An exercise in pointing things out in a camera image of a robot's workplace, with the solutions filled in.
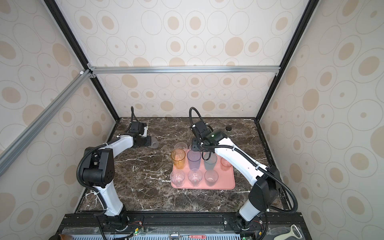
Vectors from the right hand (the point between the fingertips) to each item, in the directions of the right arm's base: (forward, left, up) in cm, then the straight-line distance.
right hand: (196, 145), depth 81 cm
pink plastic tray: (-14, -16, -16) cm, 26 cm away
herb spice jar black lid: (+20, -22, -9) cm, 31 cm away
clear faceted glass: (+10, +11, -14) cm, 20 cm away
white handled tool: (-38, -46, -19) cm, 63 cm away
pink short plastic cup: (-3, -17, -16) cm, 24 cm away
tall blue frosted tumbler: (-4, +2, -8) cm, 9 cm away
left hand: (+14, +30, -10) cm, 35 cm away
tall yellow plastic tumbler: (+1, +12, -13) cm, 17 cm away
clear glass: (-10, +12, -19) cm, 25 cm away
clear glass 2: (-11, +1, -16) cm, 19 cm away
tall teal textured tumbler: (-7, -7, -9) cm, 13 cm away
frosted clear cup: (-11, -8, -16) cm, 21 cm away
